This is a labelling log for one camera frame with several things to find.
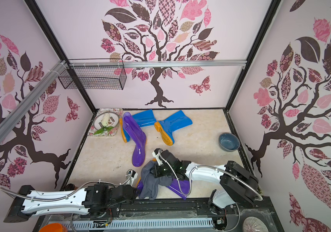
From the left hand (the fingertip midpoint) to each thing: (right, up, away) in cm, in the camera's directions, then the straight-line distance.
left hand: (139, 196), depth 74 cm
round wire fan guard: (+57, -10, -6) cm, 58 cm away
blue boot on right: (+14, +36, +29) cm, 48 cm away
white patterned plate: (-28, +40, +37) cm, 61 cm away
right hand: (+5, +12, +4) cm, 13 cm away
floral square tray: (-27, +31, +32) cm, 52 cm away
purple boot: (-3, +28, +14) cm, 32 cm away
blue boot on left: (-4, +42, +35) cm, 54 cm away
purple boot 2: (+21, +11, -15) cm, 28 cm away
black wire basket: (-35, +72, +21) cm, 82 cm away
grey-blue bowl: (+58, +25, +26) cm, 68 cm away
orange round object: (-36, -8, -11) cm, 38 cm away
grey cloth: (+6, +7, -1) cm, 9 cm away
